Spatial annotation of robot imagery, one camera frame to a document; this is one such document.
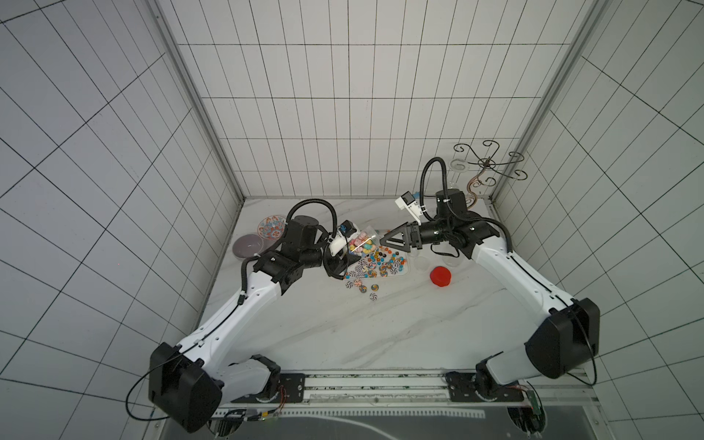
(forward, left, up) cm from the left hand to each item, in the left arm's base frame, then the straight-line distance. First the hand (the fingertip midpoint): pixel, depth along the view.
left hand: (347, 253), depth 75 cm
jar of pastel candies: (0, -5, +5) cm, 7 cm away
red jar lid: (+5, -32, -22) cm, 39 cm away
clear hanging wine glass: (+27, -34, +9) cm, 45 cm away
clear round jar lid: (+10, -27, -22) cm, 36 cm away
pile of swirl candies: (+1, -6, -22) cm, 23 cm away
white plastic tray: (+10, -12, -22) cm, 26 cm away
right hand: (+3, -11, +5) cm, 12 cm away
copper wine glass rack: (+27, -44, +6) cm, 52 cm away
